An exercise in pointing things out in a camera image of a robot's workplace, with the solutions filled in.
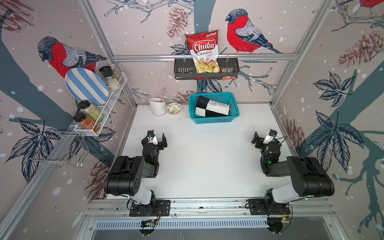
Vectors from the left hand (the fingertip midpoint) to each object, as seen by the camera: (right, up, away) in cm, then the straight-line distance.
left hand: (157, 131), depth 91 cm
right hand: (+66, -1, 0) cm, 66 cm away
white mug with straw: (-4, +18, +16) cm, 24 cm away
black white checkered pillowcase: (+32, +16, +16) cm, 39 cm away
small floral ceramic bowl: (+6, +16, +27) cm, 32 cm away
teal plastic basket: (+49, +24, +27) cm, 61 cm away
